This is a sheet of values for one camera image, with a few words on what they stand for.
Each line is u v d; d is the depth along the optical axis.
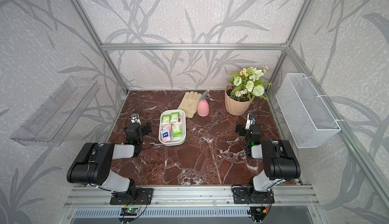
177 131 0.91
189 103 1.12
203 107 1.00
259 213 0.72
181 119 1.00
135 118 0.80
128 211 0.71
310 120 0.59
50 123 0.65
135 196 0.72
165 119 0.96
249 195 0.67
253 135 0.71
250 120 0.82
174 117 0.98
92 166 0.45
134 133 0.72
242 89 0.87
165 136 0.90
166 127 0.96
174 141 0.88
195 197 0.75
